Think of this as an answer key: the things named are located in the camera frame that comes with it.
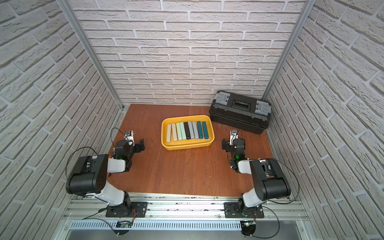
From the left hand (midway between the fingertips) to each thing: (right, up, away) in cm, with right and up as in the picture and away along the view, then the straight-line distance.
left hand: (136, 137), depth 94 cm
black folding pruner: (+32, +4, +7) cm, 33 cm away
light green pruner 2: (+29, +3, +6) cm, 30 cm away
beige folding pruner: (+20, +2, +6) cm, 21 cm away
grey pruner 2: (+35, +4, +7) cm, 36 cm away
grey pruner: (+38, +4, +8) cm, 39 cm away
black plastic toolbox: (+74, +15, -1) cm, 75 cm away
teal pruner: (+45, +4, +9) cm, 46 cm away
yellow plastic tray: (+32, -5, +2) cm, 33 cm away
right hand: (+64, -1, 0) cm, 64 cm away
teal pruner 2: (+41, +4, +9) cm, 42 cm away
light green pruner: (+27, +3, +6) cm, 28 cm away
